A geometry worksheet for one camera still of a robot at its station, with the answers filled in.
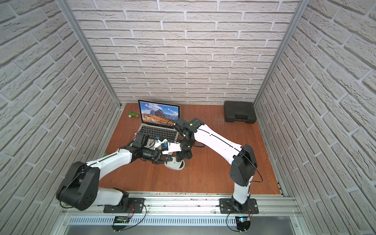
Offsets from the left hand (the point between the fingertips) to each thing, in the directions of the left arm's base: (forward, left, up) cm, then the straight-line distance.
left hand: (171, 159), depth 75 cm
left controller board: (-26, +25, -17) cm, 40 cm away
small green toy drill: (+42, +35, -13) cm, 56 cm away
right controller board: (-27, -37, -15) cm, 48 cm away
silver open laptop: (+34, +13, -8) cm, 37 cm away
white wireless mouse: (-3, -2, +1) cm, 4 cm away
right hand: (+1, -5, +1) cm, 6 cm away
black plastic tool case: (+43, -47, -9) cm, 64 cm away
